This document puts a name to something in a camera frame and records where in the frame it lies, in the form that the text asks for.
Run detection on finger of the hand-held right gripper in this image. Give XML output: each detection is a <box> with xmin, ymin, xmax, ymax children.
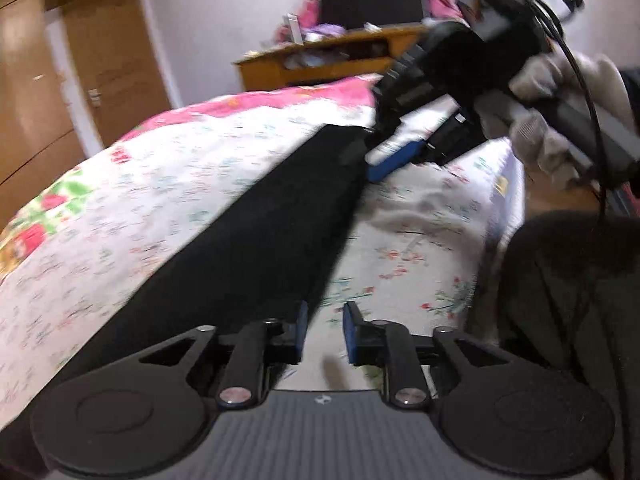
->
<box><xmin>365</xmin><ymin>110</ymin><xmax>427</xmax><ymax>182</ymax></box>
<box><xmin>425</xmin><ymin>102</ymin><xmax>490</xmax><ymax>167</ymax></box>

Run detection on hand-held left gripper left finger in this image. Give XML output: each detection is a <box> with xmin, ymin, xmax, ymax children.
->
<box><xmin>115</xmin><ymin>301</ymin><xmax>309</xmax><ymax>408</ymax></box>

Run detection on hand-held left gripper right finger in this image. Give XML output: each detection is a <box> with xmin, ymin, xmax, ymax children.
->
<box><xmin>344</xmin><ymin>301</ymin><xmax>527</xmax><ymax>409</ymax></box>

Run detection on black pants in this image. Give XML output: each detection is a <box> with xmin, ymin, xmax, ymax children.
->
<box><xmin>47</xmin><ymin>122</ymin><xmax>380</xmax><ymax>397</ymax></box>

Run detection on person's right hand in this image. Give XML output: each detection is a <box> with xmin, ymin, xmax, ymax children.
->
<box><xmin>507</xmin><ymin>52</ymin><xmax>638</xmax><ymax>188</ymax></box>

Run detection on wooden side desk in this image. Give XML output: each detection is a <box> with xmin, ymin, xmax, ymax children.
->
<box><xmin>232</xmin><ymin>24</ymin><xmax>437</xmax><ymax>94</ymax></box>

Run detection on floral printed bed sheet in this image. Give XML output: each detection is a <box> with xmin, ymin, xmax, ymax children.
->
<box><xmin>0</xmin><ymin>74</ymin><xmax>527</xmax><ymax>411</ymax></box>

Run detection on person's dark clothing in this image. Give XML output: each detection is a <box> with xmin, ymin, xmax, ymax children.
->
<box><xmin>494</xmin><ymin>210</ymin><xmax>640</xmax><ymax>480</ymax></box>

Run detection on wooden door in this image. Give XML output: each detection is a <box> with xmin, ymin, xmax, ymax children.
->
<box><xmin>60</xmin><ymin>0</ymin><xmax>173</xmax><ymax>150</ymax></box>

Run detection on wooden wardrobe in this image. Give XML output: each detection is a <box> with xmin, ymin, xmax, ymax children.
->
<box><xmin>0</xmin><ymin>0</ymin><xmax>87</xmax><ymax>231</ymax></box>

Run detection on black cable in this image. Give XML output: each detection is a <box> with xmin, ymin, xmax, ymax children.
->
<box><xmin>452</xmin><ymin>0</ymin><xmax>608</xmax><ymax>222</ymax></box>

